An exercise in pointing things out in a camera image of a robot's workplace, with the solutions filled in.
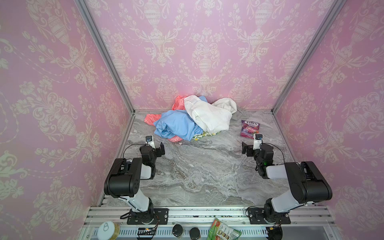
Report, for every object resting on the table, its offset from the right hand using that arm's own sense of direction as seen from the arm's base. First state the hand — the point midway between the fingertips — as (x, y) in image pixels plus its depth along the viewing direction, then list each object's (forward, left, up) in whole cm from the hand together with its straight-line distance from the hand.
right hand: (251, 141), depth 94 cm
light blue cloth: (+11, +46, +7) cm, 48 cm away
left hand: (+2, +61, 0) cm, 61 cm away
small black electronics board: (-43, +62, -10) cm, 76 cm away
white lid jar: (-43, +76, -1) cm, 87 cm away
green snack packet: (-45, +26, -4) cm, 52 cm away
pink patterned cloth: (+32, +46, +4) cm, 56 cm away
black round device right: (-46, -1, -9) cm, 47 cm away
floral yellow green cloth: (+11, +29, -5) cm, 31 cm away
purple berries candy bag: (+14, -3, -4) cm, 15 cm away
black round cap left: (-44, +45, +3) cm, 63 cm away
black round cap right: (-46, +37, +1) cm, 59 cm away
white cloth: (+14, +21, +9) cm, 27 cm away
